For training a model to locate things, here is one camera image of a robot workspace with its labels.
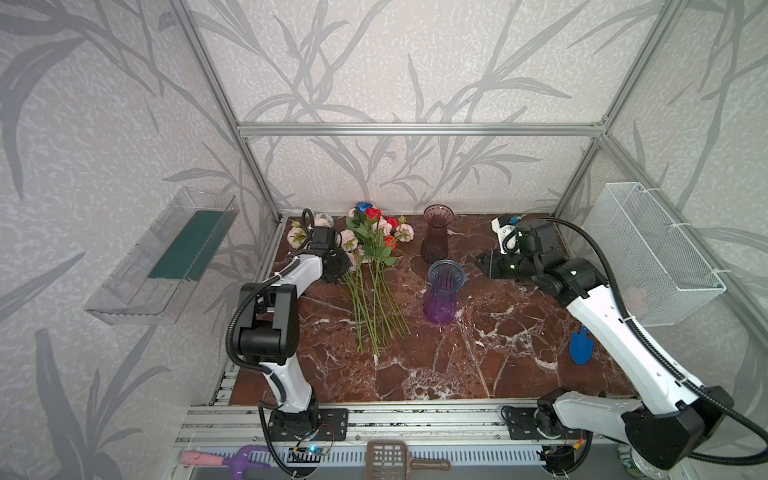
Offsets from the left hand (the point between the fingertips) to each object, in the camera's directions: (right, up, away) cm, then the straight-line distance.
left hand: (351, 255), depth 98 cm
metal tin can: (+70, -44, -34) cm, 90 cm away
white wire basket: (+72, -2, -35) cm, 80 cm away
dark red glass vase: (+28, +5, +1) cm, 29 cm away
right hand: (+36, +3, -23) cm, 43 cm away
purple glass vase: (+29, -16, -4) cm, 33 cm away
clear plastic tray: (-36, -4, -33) cm, 49 cm away
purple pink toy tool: (-21, -47, -29) cm, 59 cm away
